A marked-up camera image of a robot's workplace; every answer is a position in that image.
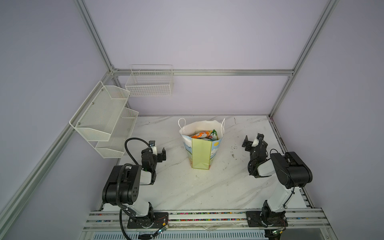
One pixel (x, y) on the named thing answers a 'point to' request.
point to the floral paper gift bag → (200, 152)
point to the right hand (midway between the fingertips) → (253, 136)
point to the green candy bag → (214, 135)
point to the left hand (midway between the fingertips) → (155, 148)
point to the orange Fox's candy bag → (202, 135)
